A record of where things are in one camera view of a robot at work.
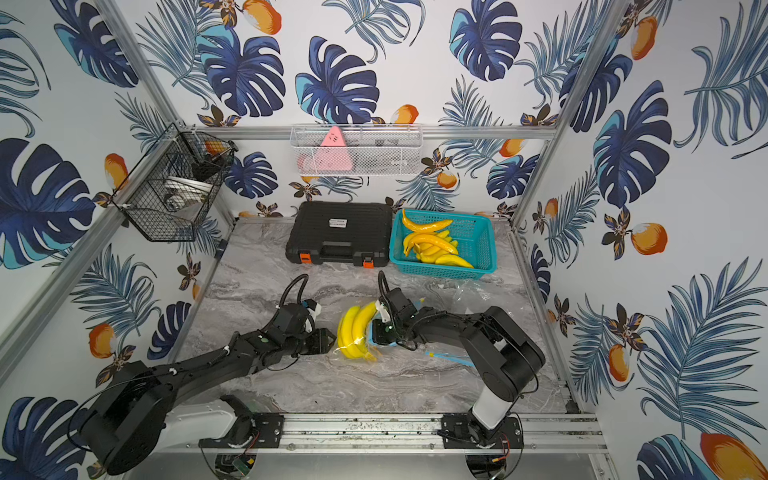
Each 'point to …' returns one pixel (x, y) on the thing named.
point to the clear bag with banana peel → (373, 347)
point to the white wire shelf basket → (358, 149)
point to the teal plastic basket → (475, 235)
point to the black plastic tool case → (353, 234)
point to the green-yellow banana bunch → (352, 331)
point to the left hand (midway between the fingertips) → (333, 337)
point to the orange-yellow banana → (424, 226)
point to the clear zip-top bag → (466, 296)
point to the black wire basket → (169, 194)
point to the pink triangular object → (331, 156)
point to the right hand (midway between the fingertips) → (369, 338)
